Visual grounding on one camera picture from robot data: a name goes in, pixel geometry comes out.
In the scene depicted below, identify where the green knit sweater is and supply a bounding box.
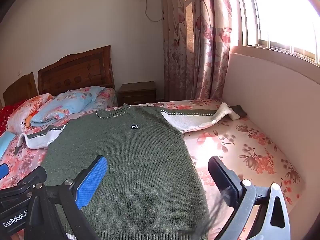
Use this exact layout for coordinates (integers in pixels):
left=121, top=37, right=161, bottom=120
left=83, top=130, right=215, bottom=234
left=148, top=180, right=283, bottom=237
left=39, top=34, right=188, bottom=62
left=18, top=103, right=245, bottom=239

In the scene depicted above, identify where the light blue cloth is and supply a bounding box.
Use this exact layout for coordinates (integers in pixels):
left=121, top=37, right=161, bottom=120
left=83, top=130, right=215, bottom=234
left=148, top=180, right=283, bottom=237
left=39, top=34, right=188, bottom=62
left=0, top=131, right=16, bottom=158

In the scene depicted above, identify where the pink floral pillow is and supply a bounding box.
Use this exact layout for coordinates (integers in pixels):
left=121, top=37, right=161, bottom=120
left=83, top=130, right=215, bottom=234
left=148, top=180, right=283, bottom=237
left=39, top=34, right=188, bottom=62
left=6, top=93, right=53, bottom=135

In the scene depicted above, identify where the red dotted cloth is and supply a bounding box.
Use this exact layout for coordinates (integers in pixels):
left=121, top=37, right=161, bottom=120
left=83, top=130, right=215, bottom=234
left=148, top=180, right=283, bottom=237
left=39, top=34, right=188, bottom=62
left=0, top=99, right=26, bottom=135

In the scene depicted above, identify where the floral pink bed sheet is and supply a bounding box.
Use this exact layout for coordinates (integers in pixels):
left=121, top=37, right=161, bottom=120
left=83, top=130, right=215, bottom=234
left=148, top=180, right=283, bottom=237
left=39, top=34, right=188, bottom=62
left=1, top=88, right=302, bottom=239

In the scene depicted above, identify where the light blue folded quilt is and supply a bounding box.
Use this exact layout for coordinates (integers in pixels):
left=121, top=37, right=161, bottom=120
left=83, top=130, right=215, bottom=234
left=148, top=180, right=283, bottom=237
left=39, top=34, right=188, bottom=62
left=30, top=86, right=103, bottom=127

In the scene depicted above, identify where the dark wooden nightstand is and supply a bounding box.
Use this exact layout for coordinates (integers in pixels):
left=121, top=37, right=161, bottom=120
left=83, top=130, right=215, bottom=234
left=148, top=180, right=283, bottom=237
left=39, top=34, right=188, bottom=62
left=117, top=81, right=157, bottom=106

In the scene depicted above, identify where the brown wooden headboard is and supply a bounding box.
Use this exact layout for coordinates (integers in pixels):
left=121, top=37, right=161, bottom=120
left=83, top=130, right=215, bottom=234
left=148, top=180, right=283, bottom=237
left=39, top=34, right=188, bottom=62
left=37, top=46, right=115, bottom=96

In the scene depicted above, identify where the window with metal bars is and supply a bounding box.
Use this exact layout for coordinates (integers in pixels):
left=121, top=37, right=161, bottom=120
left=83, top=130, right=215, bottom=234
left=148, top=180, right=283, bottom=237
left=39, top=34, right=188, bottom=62
left=239, top=0, right=319, bottom=64

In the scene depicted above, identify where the floral pink curtain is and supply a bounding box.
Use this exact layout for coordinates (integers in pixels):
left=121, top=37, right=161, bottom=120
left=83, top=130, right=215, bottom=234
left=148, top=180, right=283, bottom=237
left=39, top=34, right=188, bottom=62
left=162, top=0, right=236, bottom=101

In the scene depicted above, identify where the air conditioner cable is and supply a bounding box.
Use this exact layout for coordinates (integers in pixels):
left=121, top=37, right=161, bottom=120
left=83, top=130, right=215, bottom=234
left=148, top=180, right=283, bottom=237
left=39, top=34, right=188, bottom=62
left=144, top=0, right=164, bottom=23

